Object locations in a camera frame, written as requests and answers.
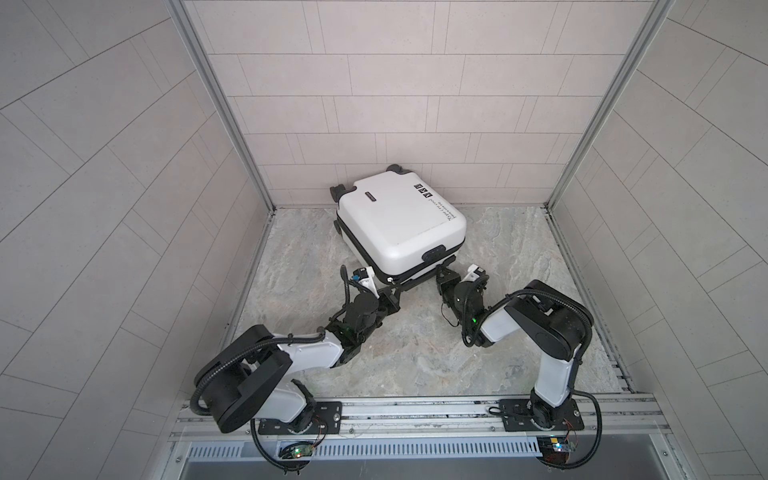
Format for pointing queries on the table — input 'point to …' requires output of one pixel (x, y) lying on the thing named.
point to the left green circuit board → (297, 451)
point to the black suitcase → (396, 224)
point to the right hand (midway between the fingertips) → (429, 267)
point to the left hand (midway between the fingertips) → (413, 284)
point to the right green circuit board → (554, 448)
